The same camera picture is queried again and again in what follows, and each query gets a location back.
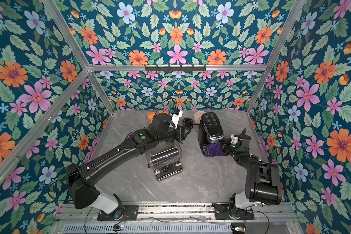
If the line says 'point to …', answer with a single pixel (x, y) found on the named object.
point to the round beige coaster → (197, 116)
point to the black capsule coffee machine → (210, 130)
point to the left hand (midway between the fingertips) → (190, 129)
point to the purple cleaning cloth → (215, 149)
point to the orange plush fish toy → (150, 114)
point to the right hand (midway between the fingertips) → (219, 139)
